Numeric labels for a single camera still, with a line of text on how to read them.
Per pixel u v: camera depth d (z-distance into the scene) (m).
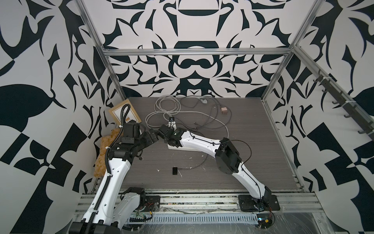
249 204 0.74
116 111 0.91
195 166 0.87
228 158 0.58
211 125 1.05
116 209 0.52
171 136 0.70
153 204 0.73
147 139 0.68
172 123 0.82
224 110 1.11
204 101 1.16
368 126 0.50
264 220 0.71
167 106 1.15
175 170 0.85
